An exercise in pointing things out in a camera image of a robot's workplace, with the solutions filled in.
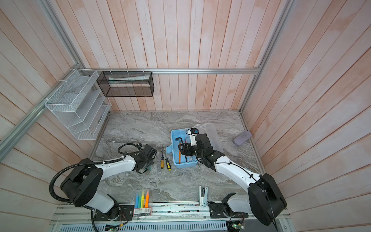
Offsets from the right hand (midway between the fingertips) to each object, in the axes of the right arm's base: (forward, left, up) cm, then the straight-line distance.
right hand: (182, 145), depth 83 cm
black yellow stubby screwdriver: (-7, +9, -12) cm, 17 cm away
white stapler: (-24, -12, -12) cm, 29 cm away
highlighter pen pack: (-30, +20, -13) cm, 39 cm away
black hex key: (+11, +1, -14) cm, 18 cm away
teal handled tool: (-10, +20, -12) cm, 26 cm away
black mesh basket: (+45, +43, +11) cm, 63 cm away
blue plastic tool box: (+16, +1, -13) cm, 21 cm away
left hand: (-5, +22, -14) cm, 27 cm away
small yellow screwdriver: (-5, +13, -12) cm, 19 cm away
